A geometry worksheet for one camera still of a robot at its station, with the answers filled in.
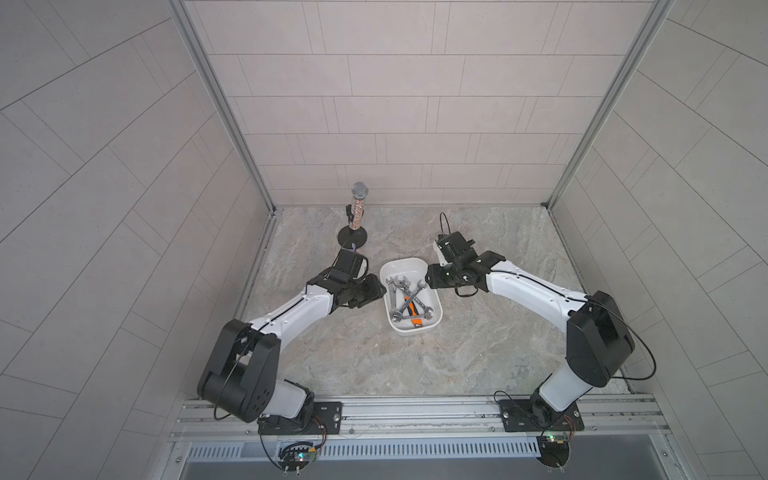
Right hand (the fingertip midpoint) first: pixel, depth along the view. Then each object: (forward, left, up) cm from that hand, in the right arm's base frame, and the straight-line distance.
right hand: (429, 278), depth 87 cm
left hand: (-2, +12, -1) cm, 13 cm away
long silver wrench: (-8, +10, -6) cm, 15 cm away
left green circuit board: (-40, +34, -5) cm, 53 cm away
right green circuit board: (-41, -25, -12) cm, 50 cm away
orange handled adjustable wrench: (-6, +5, -8) cm, 11 cm away
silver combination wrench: (0, +11, -7) cm, 13 cm away
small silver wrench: (+2, +7, -7) cm, 10 cm away
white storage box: (+9, +3, -7) cm, 11 cm away
